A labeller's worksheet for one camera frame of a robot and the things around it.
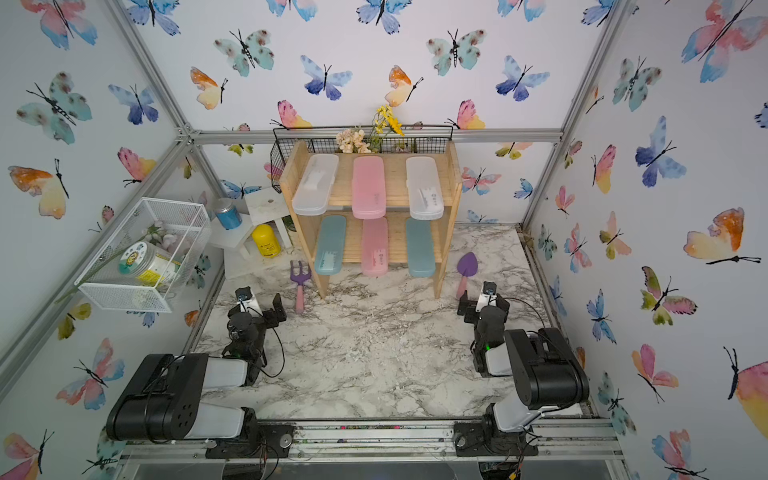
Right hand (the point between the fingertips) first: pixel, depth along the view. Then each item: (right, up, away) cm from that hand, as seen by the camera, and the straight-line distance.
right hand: (486, 290), depth 91 cm
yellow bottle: (-71, +14, +13) cm, 74 cm away
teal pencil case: (-46, +13, -4) cm, 48 cm away
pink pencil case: (-33, +13, -5) cm, 36 cm away
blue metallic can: (-80, +23, +4) cm, 84 cm away
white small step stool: (-82, +10, +17) cm, 85 cm away
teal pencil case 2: (-20, +10, -6) cm, 23 cm away
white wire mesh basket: (-83, +18, -14) cm, 86 cm away
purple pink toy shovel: (-2, +7, +17) cm, 18 cm away
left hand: (-66, -1, -1) cm, 66 cm away
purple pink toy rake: (-60, +2, +13) cm, 62 cm away
